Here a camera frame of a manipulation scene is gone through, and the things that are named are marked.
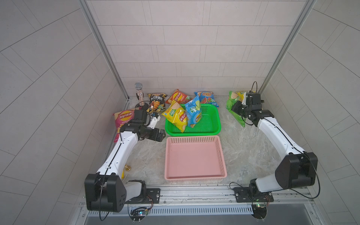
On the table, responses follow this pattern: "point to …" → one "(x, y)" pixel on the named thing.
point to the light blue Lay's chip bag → (193, 111)
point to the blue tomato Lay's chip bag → (207, 97)
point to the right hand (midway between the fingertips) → (230, 104)
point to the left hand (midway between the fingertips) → (160, 131)
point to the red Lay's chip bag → (178, 96)
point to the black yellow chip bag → (157, 102)
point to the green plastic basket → (210, 124)
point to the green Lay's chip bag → (232, 98)
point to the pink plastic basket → (193, 157)
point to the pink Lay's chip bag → (122, 117)
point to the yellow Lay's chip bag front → (177, 114)
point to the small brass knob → (128, 168)
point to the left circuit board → (138, 213)
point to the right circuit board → (259, 211)
